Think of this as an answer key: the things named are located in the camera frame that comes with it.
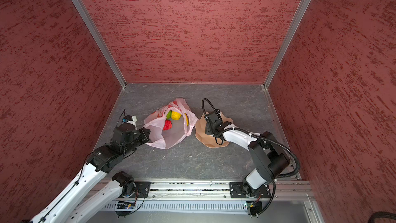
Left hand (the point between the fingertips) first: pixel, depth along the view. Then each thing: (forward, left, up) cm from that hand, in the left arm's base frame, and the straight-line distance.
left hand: (151, 134), depth 76 cm
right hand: (+9, -32, -13) cm, 36 cm away
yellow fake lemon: (+19, -8, -12) cm, 24 cm away
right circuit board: (-29, -52, -18) cm, 62 cm away
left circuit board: (-28, +11, -19) cm, 36 cm away
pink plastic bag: (+2, -7, -11) cm, 13 cm away
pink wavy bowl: (+4, -29, -15) cm, 33 cm away
